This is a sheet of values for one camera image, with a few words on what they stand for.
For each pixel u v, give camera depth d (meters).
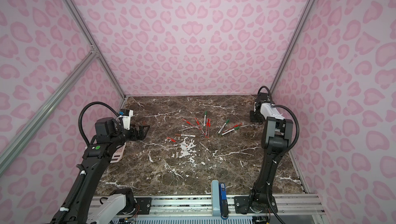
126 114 0.66
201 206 0.75
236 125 1.03
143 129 0.69
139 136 0.69
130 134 0.68
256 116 0.87
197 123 1.04
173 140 0.96
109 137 0.57
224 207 0.69
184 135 0.98
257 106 0.78
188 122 1.04
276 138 0.57
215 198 0.72
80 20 0.80
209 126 1.02
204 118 1.06
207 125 1.02
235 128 1.01
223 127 1.01
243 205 0.73
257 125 0.98
